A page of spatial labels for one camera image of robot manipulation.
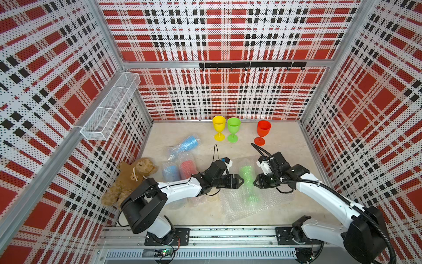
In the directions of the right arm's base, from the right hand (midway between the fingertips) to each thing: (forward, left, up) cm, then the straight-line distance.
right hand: (259, 183), depth 80 cm
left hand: (+2, +9, -2) cm, 10 cm away
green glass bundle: (-7, +5, -1) cm, 9 cm away
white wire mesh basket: (+33, +88, +11) cm, 94 cm away
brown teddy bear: (+5, +67, 0) cm, 67 cm away
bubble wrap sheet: (-4, -8, -8) cm, 12 cm away
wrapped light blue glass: (+7, +46, -1) cm, 47 cm away
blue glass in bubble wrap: (+26, +40, -2) cm, 48 cm away
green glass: (+35, +11, +5) cm, 37 cm away
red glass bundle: (+10, +38, -1) cm, 39 cm away
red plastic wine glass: (+32, -6, +5) cm, 33 cm away
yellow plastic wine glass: (+37, +20, +5) cm, 43 cm away
